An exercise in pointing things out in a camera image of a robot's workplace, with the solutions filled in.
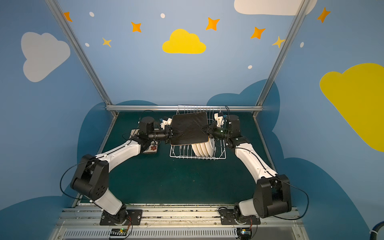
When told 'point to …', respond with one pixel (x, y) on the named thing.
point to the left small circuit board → (118, 232)
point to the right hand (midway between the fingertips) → (200, 127)
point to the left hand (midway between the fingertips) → (183, 132)
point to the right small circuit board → (245, 233)
